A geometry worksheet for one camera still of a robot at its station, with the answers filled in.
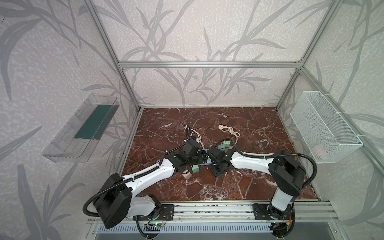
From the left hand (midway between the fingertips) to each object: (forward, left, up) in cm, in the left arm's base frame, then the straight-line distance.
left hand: (207, 152), depth 82 cm
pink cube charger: (-9, +11, -10) cm, 18 cm away
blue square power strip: (-6, -1, 0) cm, 6 cm away
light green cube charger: (+9, -12, -5) cm, 16 cm away
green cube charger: (-5, +7, -10) cm, 13 cm away
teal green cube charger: (+6, -10, -5) cm, 13 cm away
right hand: (-3, -5, -12) cm, 13 cm away
